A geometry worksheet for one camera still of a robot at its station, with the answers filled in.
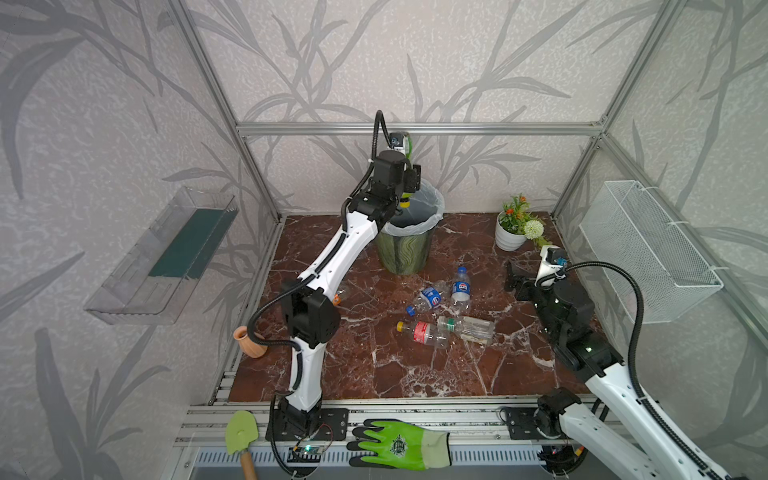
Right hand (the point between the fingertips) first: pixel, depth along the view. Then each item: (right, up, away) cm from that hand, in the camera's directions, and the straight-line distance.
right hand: (528, 253), depth 73 cm
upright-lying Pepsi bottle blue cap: (-13, -13, +20) cm, 27 cm away
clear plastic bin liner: (-24, +13, +23) cm, 35 cm away
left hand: (-29, +27, +6) cm, 40 cm away
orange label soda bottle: (-52, -15, +19) cm, 57 cm away
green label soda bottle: (-31, +15, +11) cm, 36 cm away
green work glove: (-34, -45, -4) cm, 56 cm away
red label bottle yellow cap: (-25, -23, +11) cm, 36 cm away
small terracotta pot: (-72, -25, +6) cm, 77 cm away
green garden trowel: (-71, -44, 0) cm, 84 cm away
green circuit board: (-55, -49, -1) cm, 74 cm away
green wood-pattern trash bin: (-31, -1, +19) cm, 37 cm away
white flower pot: (+5, +3, +30) cm, 30 cm away
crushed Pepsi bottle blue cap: (-24, -15, +20) cm, 35 cm away
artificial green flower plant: (+7, +11, +26) cm, 29 cm away
